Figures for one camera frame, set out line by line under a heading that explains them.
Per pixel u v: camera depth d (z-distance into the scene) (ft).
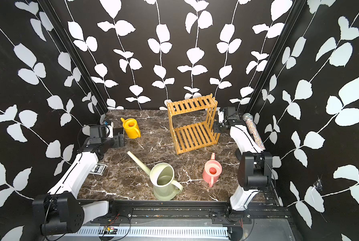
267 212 2.51
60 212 1.29
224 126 2.20
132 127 3.19
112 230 2.35
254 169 1.54
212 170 2.61
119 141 2.51
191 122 3.76
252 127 2.70
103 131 2.18
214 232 2.30
